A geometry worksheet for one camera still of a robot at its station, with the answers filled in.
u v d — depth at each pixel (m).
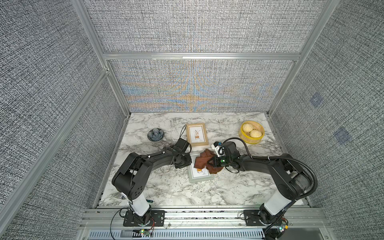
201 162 0.90
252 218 0.73
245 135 1.01
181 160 0.77
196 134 1.06
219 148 0.84
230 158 0.73
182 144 0.75
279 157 0.52
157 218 0.73
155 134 1.03
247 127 1.03
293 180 0.47
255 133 1.01
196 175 0.88
